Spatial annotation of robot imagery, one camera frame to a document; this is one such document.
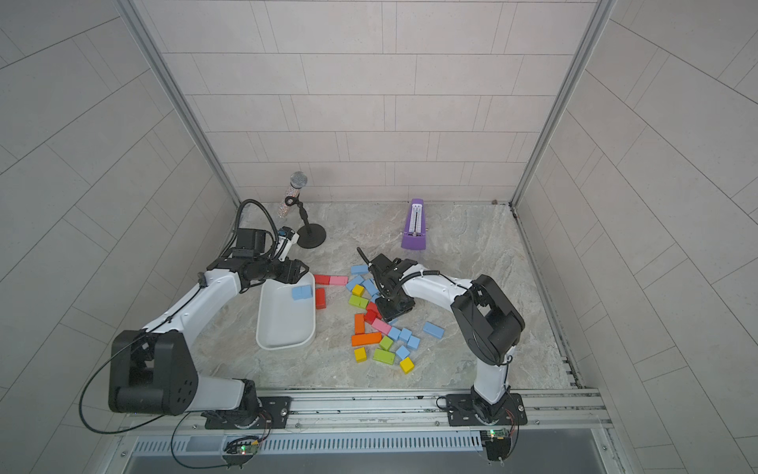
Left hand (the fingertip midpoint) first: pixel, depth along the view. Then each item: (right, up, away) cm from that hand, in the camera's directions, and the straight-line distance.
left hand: (303, 261), depth 87 cm
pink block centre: (+23, -18, -3) cm, 30 cm away
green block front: (+25, -25, -8) cm, 36 cm away
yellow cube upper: (+16, -10, +4) cm, 19 cm away
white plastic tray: (-5, -16, 0) cm, 16 cm away
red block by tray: (+5, -11, +1) cm, 12 cm away
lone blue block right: (+39, -20, -3) cm, 43 cm away
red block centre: (+21, -15, -1) cm, 26 cm away
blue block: (-1, -10, +2) cm, 10 cm away
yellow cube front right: (+31, -26, -10) cm, 42 cm away
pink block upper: (+9, -7, +7) cm, 14 cm away
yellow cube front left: (+18, -24, -8) cm, 31 cm away
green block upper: (+16, -12, +2) cm, 21 cm away
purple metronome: (+35, +8, +12) cm, 37 cm away
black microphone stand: (-2, +7, +15) cm, 17 cm away
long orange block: (+19, -22, -4) cm, 29 cm away
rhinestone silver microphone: (-1, +24, -3) cm, 24 cm away
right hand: (+26, -16, +1) cm, 30 cm away
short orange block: (+17, -18, -1) cm, 25 cm away
